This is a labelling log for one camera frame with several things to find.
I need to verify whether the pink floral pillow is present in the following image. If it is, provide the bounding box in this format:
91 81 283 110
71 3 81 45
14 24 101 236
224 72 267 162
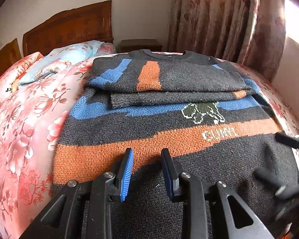
0 52 43 105

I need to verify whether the pink floral curtain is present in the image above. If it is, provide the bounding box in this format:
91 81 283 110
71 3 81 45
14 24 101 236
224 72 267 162
167 0 286 80

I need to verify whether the pink floral bed sheet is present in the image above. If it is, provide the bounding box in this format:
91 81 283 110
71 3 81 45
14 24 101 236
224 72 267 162
0 53 299 238

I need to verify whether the brown wooden headboard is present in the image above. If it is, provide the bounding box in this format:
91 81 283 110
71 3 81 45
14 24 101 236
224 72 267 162
23 0 114 56
0 38 21 77

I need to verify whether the dark striped knit sweater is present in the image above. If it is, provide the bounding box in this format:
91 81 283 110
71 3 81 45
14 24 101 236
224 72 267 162
53 51 299 238

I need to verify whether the light blue floral pillow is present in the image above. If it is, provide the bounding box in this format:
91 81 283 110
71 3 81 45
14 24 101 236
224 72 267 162
18 40 105 86

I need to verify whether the dark wooden nightstand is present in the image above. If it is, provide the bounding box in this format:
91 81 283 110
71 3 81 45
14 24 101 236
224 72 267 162
118 39 162 53

